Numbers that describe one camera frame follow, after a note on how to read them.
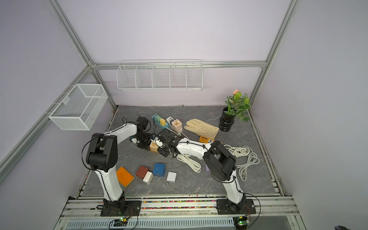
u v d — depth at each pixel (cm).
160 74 100
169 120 107
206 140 97
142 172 81
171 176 83
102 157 53
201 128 106
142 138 83
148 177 79
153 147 87
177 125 99
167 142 70
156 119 108
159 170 82
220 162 50
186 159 88
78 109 82
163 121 103
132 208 73
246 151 90
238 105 91
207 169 86
